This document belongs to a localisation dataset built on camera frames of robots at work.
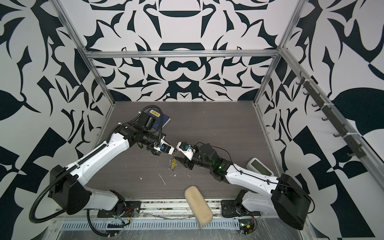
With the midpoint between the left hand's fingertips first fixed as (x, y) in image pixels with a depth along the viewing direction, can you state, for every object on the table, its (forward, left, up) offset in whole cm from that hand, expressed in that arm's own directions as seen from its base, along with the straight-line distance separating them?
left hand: (175, 143), depth 74 cm
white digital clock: (-6, -44, -18) cm, 48 cm away
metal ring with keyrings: (-8, +2, -5) cm, 10 cm away
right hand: (-3, -1, -3) cm, 5 cm away
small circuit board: (-33, -32, -22) cm, 51 cm away
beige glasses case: (-26, -11, -18) cm, 34 cm away
